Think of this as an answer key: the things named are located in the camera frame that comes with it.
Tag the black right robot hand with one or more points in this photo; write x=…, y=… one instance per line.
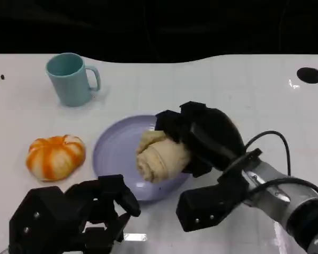
x=214, y=137

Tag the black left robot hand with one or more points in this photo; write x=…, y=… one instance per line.
x=106, y=206

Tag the beige towel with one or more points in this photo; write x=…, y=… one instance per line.
x=161, y=161

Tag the lilac plate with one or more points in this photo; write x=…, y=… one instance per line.
x=116, y=153

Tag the orange and white toy bread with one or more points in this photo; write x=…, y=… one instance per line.
x=55, y=157

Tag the pale green mug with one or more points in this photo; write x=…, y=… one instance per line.
x=69, y=84

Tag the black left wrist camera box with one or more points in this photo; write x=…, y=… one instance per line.
x=42, y=219

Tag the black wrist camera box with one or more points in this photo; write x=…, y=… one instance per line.
x=201, y=203
x=42, y=219

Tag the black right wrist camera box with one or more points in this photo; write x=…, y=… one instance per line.
x=201, y=203

